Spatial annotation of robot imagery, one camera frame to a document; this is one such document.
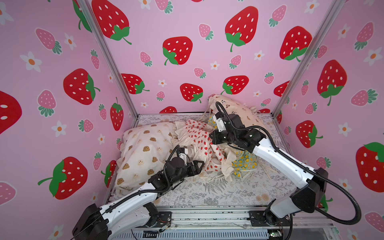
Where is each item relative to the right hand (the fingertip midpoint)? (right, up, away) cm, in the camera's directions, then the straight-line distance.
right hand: (206, 136), depth 74 cm
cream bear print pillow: (-35, -8, +12) cm, 38 cm away
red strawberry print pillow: (-6, -1, +11) cm, 13 cm away
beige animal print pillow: (+27, +12, +17) cm, 34 cm away
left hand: (-2, -14, +3) cm, 15 cm away
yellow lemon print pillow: (+23, -15, +14) cm, 31 cm away
